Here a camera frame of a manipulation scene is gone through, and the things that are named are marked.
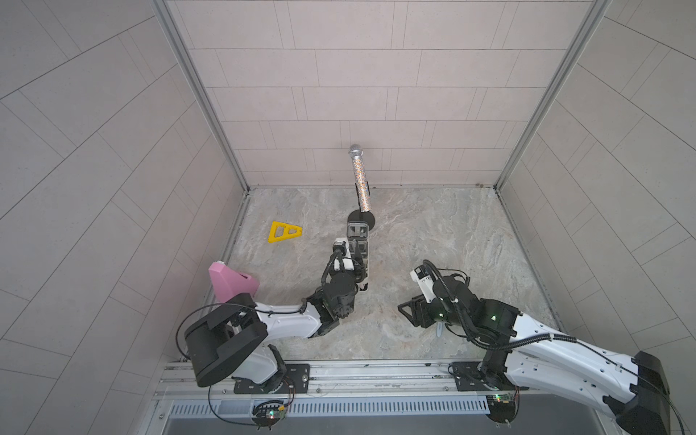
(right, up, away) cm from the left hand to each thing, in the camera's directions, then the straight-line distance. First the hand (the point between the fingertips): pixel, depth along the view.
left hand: (357, 242), depth 80 cm
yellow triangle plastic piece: (-22, +1, +22) cm, 31 cm away
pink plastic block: (-36, -11, -5) cm, 37 cm away
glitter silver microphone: (0, +29, +7) cm, 30 cm away
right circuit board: (+37, -41, -12) cm, 56 cm away
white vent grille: (+9, -40, -12) cm, 42 cm away
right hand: (+13, -18, -6) cm, 23 cm away
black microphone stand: (0, +7, +23) cm, 24 cm away
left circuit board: (-22, -39, -15) cm, 48 cm away
